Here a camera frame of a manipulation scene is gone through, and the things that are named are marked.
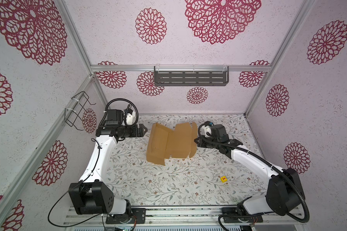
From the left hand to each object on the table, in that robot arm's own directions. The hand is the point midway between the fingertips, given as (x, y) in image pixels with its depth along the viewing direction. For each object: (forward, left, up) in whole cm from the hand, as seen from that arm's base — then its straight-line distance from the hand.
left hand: (140, 131), depth 80 cm
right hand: (-1, -30, -6) cm, 31 cm away
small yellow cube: (-19, -49, -22) cm, 57 cm away
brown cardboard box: (0, -12, -12) cm, 17 cm away
